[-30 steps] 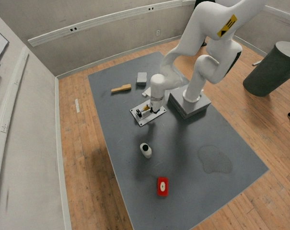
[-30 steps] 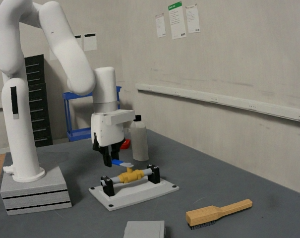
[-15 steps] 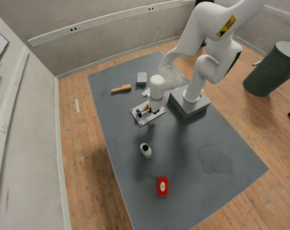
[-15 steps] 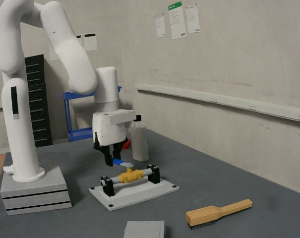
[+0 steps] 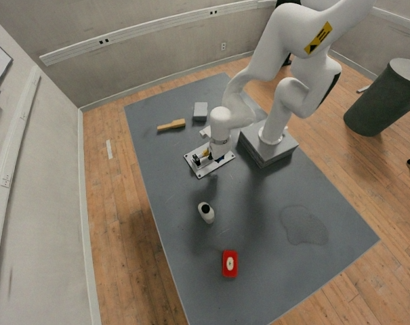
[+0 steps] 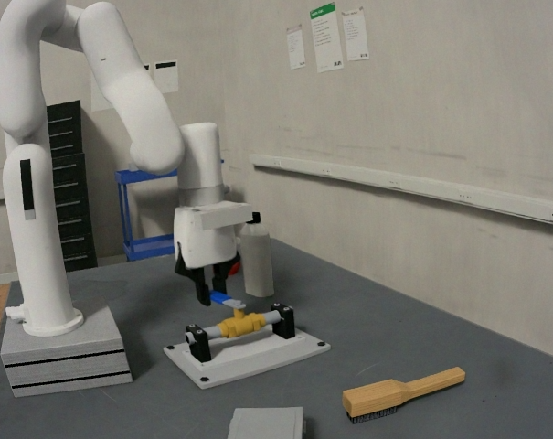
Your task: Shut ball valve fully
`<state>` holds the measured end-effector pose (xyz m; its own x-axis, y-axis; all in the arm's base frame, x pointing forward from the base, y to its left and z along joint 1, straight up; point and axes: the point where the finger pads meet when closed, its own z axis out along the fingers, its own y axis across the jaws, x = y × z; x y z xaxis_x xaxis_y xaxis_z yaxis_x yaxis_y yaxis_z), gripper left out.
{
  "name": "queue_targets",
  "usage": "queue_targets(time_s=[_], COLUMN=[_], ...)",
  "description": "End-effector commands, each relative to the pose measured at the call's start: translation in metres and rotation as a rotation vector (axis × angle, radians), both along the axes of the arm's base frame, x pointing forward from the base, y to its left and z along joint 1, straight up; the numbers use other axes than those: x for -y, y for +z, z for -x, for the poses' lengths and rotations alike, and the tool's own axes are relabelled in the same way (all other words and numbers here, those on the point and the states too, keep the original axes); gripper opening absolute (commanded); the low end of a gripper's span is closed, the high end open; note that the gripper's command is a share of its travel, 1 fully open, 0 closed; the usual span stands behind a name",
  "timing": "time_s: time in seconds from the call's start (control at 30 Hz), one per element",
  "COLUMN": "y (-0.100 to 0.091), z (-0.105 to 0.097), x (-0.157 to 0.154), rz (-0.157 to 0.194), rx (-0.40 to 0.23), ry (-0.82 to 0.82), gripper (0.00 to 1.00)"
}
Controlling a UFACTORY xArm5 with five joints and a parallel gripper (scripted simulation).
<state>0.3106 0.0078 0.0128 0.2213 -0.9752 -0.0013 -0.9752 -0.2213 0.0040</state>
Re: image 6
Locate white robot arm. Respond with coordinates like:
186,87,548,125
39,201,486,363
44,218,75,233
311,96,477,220
0,0,253,337

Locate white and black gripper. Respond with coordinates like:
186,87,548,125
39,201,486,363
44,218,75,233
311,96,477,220
174,205,241,306

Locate white bottle with black cap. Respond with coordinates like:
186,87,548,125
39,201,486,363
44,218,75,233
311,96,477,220
239,212,274,297

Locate wooden wire brush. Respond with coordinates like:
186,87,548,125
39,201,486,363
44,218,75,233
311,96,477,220
343,371,451,424

